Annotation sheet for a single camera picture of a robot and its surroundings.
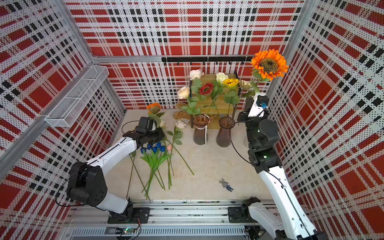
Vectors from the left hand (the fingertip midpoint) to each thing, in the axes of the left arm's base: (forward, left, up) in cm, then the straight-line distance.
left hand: (167, 134), depth 89 cm
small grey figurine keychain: (-26, -34, -13) cm, 44 cm away
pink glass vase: (+7, -21, +3) cm, 22 cm away
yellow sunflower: (+11, -37, +19) cm, 43 cm away
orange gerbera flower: (+13, +9, +8) cm, 18 cm away
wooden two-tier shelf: (+6, -23, +19) cm, 30 cm away
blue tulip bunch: (-8, +9, -11) cm, 17 cm away
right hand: (-5, -41, +33) cm, 53 cm away
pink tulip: (-2, +1, -12) cm, 13 cm away
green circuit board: (-47, +16, -12) cm, 51 cm away
